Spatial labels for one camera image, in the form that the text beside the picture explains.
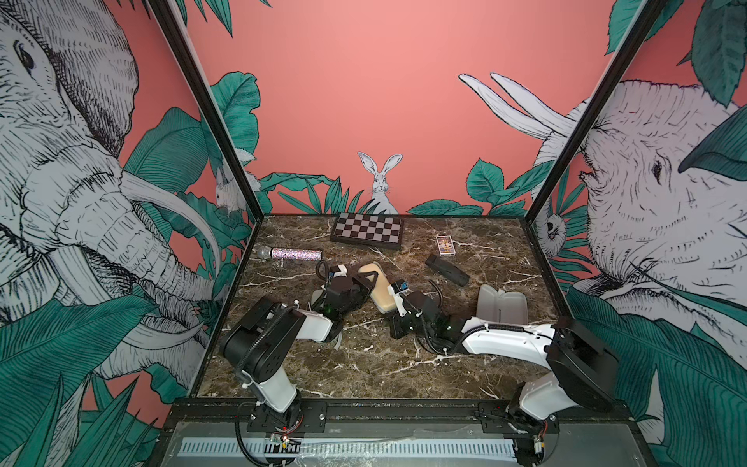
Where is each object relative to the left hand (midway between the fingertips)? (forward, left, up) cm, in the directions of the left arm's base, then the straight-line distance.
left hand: (380, 272), depth 90 cm
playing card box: (+18, -26, -11) cm, 34 cm away
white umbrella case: (-8, +1, +1) cm, 8 cm away
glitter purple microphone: (+15, +32, -8) cm, 36 cm away
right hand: (-13, 0, -1) cm, 13 cm away
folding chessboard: (+27, +3, -10) cm, 29 cm away
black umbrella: (+6, -25, -9) cm, 27 cm away
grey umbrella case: (-9, -42, -10) cm, 44 cm away
